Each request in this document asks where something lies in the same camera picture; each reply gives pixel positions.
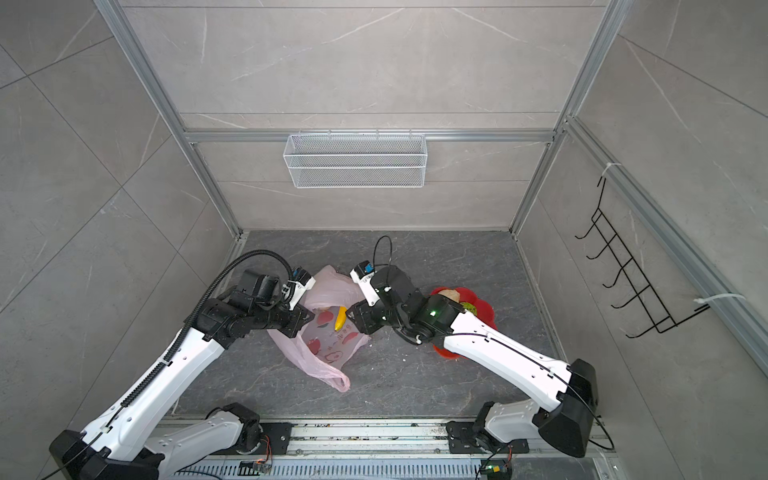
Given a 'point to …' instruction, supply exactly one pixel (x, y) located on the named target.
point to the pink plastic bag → (317, 343)
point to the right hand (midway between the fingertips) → (355, 307)
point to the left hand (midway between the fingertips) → (311, 308)
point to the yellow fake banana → (341, 317)
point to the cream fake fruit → (451, 293)
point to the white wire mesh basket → (355, 161)
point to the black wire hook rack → (661, 321)
